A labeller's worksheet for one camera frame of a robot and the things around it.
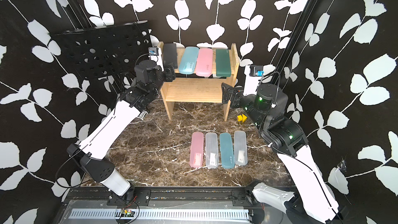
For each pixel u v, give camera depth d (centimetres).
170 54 76
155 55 56
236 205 73
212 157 86
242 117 103
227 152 88
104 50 75
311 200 35
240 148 90
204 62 73
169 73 61
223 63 75
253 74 42
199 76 99
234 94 46
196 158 86
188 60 77
